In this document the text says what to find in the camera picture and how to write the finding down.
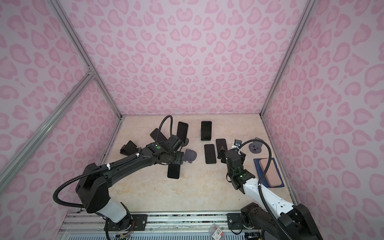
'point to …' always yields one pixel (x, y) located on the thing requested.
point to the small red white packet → (215, 232)
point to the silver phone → (220, 143)
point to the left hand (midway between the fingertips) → (180, 155)
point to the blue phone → (210, 153)
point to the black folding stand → (130, 149)
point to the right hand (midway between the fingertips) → (228, 148)
